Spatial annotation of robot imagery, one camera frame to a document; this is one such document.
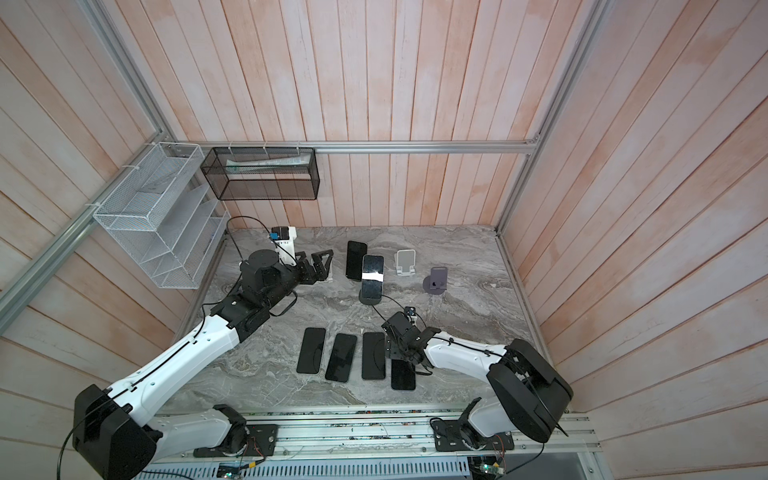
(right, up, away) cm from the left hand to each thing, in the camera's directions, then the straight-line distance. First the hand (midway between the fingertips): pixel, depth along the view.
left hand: (321, 258), depth 75 cm
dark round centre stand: (+11, -15, +24) cm, 30 cm away
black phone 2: (+22, -34, +9) cm, 41 cm away
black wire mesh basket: (-27, +31, +31) cm, 51 cm away
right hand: (+21, -27, +15) cm, 38 cm away
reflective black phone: (+13, -6, +20) cm, 25 cm away
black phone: (+13, -29, +12) cm, 34 cm away
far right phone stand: (+34, -8, +23) cm, 42 cm away
